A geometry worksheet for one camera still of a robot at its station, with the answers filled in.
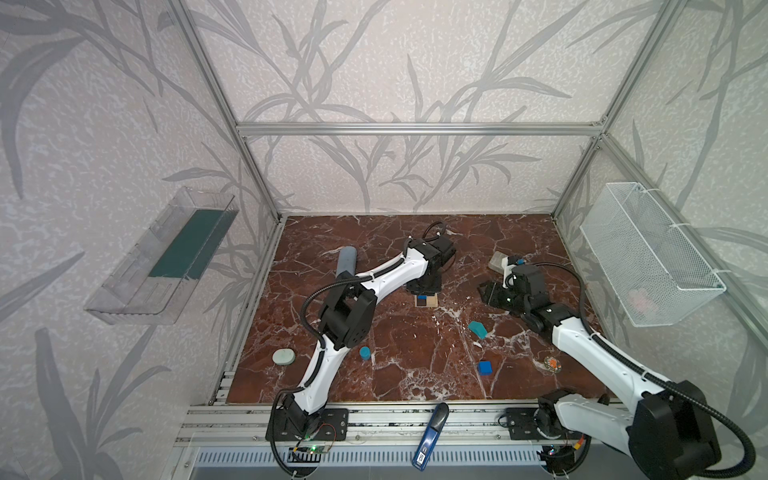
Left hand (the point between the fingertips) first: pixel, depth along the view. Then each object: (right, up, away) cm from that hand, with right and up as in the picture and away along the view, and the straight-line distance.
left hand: (432, 285), depth 93 cm
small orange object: (+33, -20, -10) cm, 40 cm away
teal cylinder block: (-20, -18, -9) cm, 28 cm away
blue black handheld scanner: (-3, -32, -24) cm, 40 cm away
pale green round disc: (-43, -18, -10) cm, 48 cm away
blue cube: (-3, -4, +2) cm, 6 cm away
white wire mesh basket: (+45, +7, -30) cm, 55 cm away
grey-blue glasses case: (-29, +7, +11) cm, 32 cm away
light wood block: (0, -5, +1) cm, 5 cm away
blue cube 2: (+14, -22, -10) cm, 28 cm away
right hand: (+14, +3, -7) cm, 16 cm away
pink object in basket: (+50, -1, -19) cm, 53 cm away
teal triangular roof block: (+13, -13, -4) cm, 19 cm away
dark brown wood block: (-4, -6, +1) cm, 7 cm away
